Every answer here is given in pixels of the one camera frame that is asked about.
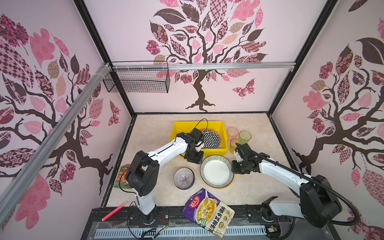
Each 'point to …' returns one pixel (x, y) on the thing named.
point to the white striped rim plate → (216, 171)
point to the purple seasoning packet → (206, 210)
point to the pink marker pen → (113, 212)
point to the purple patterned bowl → (184, 178)
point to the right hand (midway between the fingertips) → (231, 168)
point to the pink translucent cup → (232, 133)
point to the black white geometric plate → (212, 139)
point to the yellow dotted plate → (224, 187)
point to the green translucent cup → (245, 136)
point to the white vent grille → (177, 231)
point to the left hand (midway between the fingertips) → (198, 164)
